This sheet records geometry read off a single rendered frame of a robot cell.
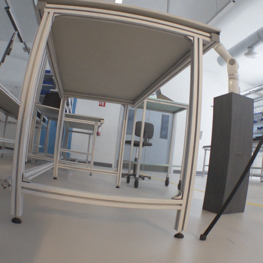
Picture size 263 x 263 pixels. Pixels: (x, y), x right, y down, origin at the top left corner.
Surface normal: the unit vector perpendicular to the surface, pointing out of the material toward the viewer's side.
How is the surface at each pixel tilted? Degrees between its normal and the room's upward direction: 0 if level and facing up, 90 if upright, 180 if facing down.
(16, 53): 90
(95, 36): 180
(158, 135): 90
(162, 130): 90
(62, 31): 180
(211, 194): 90
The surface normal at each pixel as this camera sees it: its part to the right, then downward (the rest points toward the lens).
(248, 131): 0.32, -0.09
